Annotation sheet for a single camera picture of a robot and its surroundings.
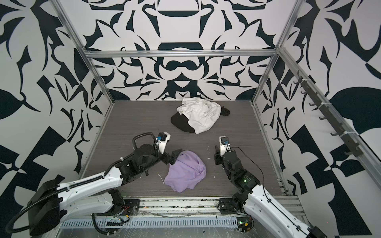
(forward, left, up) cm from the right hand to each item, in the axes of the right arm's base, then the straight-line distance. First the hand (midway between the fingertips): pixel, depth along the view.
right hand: (219, 145), depth 79 cm
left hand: (-1, +23, +5) cm, 24 cm away
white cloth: (+27, +8, -7) cm, 29 cm away
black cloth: (+28, +23, -14) cm, 39 cm away
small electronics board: (-33, -10, -17) cm, 38 cm away
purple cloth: (-11, +17, -9) cm, 22 cm away
